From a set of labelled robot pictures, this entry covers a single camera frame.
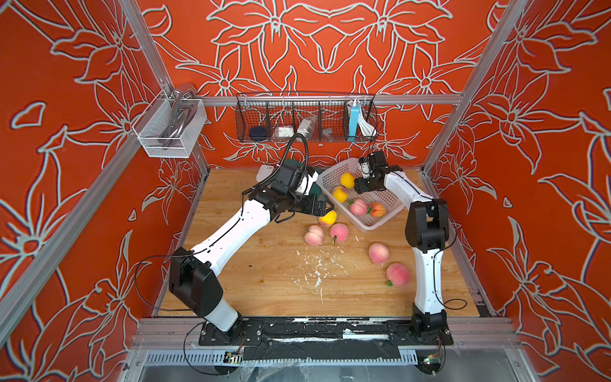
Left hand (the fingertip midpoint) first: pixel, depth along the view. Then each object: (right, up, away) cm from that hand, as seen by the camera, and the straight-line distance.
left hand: (308, 209), depth 77 cm
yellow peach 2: (+14, +5, +24) cm, 28 cm away
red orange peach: (+30, -2, +19) cm, 36 cm away
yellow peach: (+19, +11, +29) cm, 37 cm away
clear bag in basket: (0, +32, +15) cm, 35 cm away
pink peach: (+3, -11, +12) cm, 17 cm away
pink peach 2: (+13, -10, +14) cm, 22 cm away
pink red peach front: (+31, -22, +2) cm, 38 cm away
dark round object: (-21, +31, +22) cm, 44 cm away
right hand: (+21, +12, +20) cm, 31 cm away
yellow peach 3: (+9, -5, +17) cm, 20 cm away
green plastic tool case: (+2, +7, -8) cm, 11 cm away
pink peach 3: (+26, -17, +8) cm, 32 cm away
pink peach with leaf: (+22, -1, +20) cm, 29 cm away
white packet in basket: (-8, +29, +9) cm, 31 cm away
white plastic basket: (+12, +12, +32) cm, 36 cm away
